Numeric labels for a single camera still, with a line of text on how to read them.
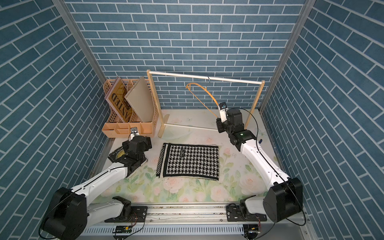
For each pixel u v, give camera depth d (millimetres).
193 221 729
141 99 1027
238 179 867
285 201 398
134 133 715
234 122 594
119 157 785
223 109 685
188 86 940
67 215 398
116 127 990
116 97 937
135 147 637
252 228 706
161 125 1092
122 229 718
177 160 909
